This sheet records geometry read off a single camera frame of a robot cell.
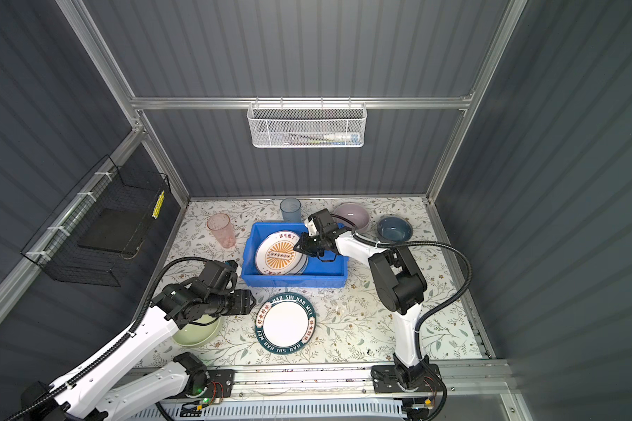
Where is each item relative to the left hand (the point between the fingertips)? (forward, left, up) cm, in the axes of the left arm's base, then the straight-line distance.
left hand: (248, 302), depth 77 cm
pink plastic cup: (+28, +12, +1) cm, 31 cm away
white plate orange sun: (+21, -6, -7) cm, 23 cm away
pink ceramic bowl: (+41, -39, -7) cm, 57 cm away
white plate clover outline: (+16, -15, -7) cm, 23 cm away
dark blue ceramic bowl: (+32, -54, -8) cm, 63 cm away
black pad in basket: (+18, +38, +15) cm, 44 cm away
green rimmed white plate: (-3, -10, -12) cm, 16 cm away
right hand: (+21, -14, -4) cm, 26 cm away
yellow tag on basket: (+28, +29, +14) cm, 43 cm away
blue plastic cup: (+41, -12, -3) cm, 42 cm away
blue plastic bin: (+15, -21, -11) cm, 29 cm away
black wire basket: (+6, +41, +23) cm, 47 cm away
